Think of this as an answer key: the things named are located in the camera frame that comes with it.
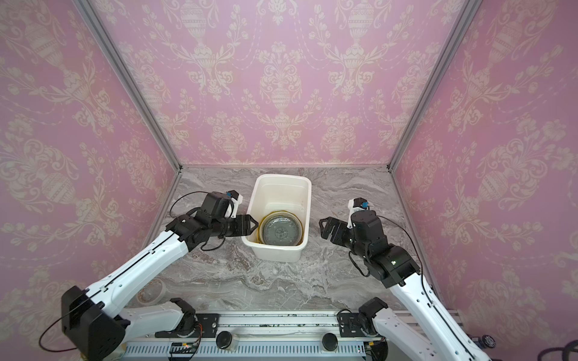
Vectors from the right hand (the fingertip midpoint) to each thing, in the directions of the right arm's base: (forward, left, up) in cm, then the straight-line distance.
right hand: (331, 224), depth 71 cm
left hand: (+4, +26, -5) cm, 27 cm away
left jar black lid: (-27, +33, -14) cm, 45 cm away
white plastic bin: (+27, +18, -26) cm, 42 cm away
